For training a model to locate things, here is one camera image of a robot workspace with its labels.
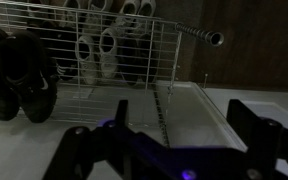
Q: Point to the white panel door with deadbolt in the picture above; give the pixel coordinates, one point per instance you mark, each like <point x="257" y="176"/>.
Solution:
<point x="267" y="100"/>

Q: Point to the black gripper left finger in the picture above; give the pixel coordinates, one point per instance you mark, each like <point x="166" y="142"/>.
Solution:
<point x="79" y="150"/>

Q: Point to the black sneaker with white swoosh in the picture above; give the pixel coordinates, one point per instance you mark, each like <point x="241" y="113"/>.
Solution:
<point x="29" y="78"/>

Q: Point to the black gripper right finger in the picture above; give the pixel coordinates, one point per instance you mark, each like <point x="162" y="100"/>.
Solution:
<point x="260" y="133"/>

